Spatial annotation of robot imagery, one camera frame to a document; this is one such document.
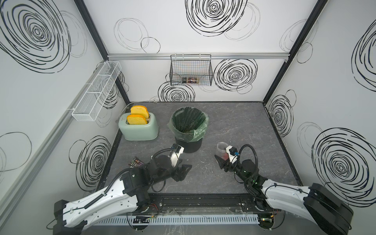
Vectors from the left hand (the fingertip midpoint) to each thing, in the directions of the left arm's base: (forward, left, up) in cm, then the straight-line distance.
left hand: (187, 164), depth 68 cm
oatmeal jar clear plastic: (+10, -18, -2) cm, 20 cm away
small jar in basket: (+48, -1, +13) cm, 49 cm away
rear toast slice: (+32, +30, +2) cm, 44 cm away
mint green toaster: (+25, +25, -10) cm, 37 cm away
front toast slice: (+26, +31, 0) cm, 40 cm away
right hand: (+10, -19, -8) cm, 22 cm away
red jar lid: (+6, -19, -2) cm, 20 cm away
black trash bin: (+19, -1, -18) cm, 26 cm away
